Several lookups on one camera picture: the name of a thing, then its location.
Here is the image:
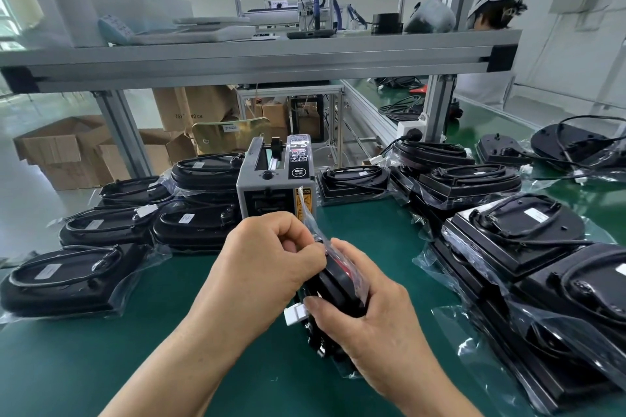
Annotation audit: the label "person's right hand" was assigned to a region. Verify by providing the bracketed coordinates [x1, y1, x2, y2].
[303, 238, 432, 384]

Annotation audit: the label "person's left hand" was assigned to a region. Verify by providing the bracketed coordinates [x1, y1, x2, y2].
[190, 211, 329, 345]

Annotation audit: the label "group of bagged black lamps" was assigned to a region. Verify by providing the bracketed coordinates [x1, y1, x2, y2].
[318, 133, 626, 415]

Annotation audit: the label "bagged black lamp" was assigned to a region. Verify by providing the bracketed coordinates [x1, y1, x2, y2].
[94, 176, 177, 210]

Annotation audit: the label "unbagged black lamps with cables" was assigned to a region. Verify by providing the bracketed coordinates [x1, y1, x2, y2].
[476, 117, 626, 180]

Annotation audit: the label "grey tape dispenser machine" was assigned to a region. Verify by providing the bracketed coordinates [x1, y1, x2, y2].
[237, 134, 316, 220]

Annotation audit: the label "grey metal shelf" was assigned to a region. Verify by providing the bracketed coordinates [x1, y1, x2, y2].
[0, 29, 522, 94]

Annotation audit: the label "black phone on shelf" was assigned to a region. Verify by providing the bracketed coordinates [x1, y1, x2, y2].
[286, 29, 336, 40]

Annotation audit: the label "white flat scale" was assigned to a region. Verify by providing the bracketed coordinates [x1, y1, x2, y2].
[132, 21, 258, 46]

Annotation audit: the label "black cup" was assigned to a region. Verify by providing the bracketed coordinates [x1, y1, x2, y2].
[372, 13, 404, 36]

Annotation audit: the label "white handset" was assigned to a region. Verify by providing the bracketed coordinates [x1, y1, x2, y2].
[98, 16, 138, 46]

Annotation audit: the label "white box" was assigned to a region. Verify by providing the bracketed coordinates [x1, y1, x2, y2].
[93, 0, 195, 32]

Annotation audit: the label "grey barcode scanner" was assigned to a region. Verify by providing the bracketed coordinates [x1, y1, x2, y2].
[404, 0, 457, 36]

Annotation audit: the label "window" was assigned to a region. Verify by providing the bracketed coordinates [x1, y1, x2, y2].
[0, 0, 25, 51]

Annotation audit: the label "bundle of black cables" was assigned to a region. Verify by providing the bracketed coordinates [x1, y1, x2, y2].
[380, 94, 426, 122]

